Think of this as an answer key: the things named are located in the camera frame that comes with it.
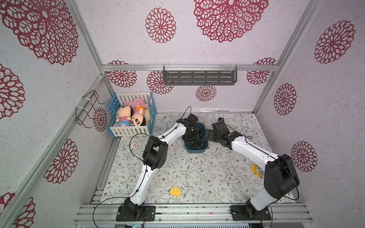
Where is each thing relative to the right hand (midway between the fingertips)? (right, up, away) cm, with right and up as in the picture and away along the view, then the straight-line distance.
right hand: (215, 135), depth 91 cm
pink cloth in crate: (-58, +24, +19) cm, 66 cm away
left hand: (-13, -3, +9) cm, 16 cm away
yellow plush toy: (-25, -30, -11) cm, 41 cm away
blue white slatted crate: (-69, +2, +12) cm, 70 cm away
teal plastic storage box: (-9, -10, +6) cm, 15 cm away
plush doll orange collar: (-52, +11, +7) cm, 54 cm away
